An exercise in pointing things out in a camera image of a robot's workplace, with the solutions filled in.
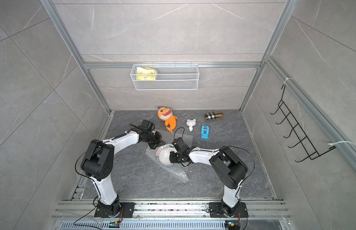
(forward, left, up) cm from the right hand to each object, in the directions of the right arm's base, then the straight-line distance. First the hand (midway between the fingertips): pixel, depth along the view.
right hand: (170, 159), depth 91 cm
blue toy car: (+20, -25, 0) cm, 32 cm away
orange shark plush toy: (+34, +5, +7) cm, 35 cm away
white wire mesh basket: (+50, +3, +29) cm, 58 cm away
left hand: (+10, +1, +7) cm, 12 cm away
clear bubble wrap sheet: (-8, -4, +3) cm, 10 cm away
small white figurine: (+28, -15, +3) cm, 32 cm away
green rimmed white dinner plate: (+3, +5, +1) cm, 6 cm away
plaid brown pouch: (+36, -33, +2) cm, 49 cm away
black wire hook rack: (-9, -62, +31) cm, 70 cm away
